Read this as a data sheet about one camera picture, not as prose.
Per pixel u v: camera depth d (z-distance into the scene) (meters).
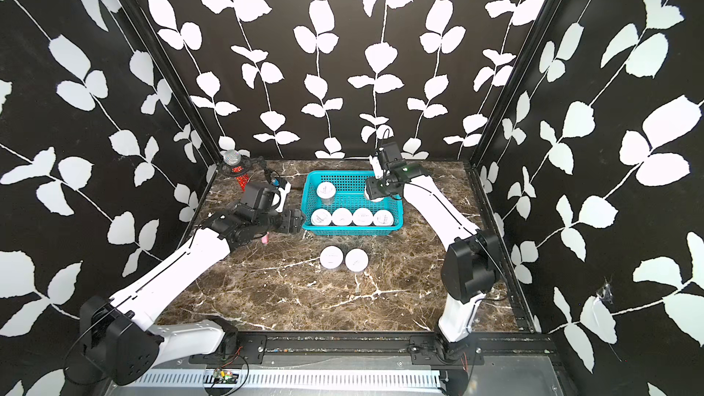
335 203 1.07
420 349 0.73
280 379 0.70
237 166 0.86
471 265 0.46
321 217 0.94
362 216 0.95
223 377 0.70
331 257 0.87
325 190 1.02
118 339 0.38
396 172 0.62
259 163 0.90
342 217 0.94
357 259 0.84
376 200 0.82
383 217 0.93
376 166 0.79
